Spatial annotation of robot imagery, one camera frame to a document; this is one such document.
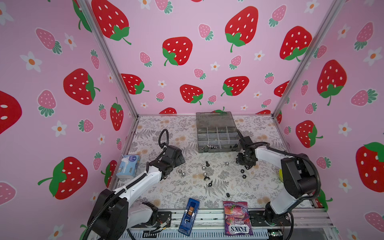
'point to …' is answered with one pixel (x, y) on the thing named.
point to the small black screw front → (228, 195)
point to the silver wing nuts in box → (209, 146)
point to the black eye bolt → (210, 184)
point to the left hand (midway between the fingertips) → (176, 158)
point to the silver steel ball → (180, 171)
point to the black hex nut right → (242, 171)
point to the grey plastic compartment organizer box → (217, 132)
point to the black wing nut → (206, 177)
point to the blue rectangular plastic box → (189, 216)
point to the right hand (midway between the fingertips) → (241, 161)
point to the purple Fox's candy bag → (237, 219)
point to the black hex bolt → (207, 164)
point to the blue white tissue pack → (127, 168)
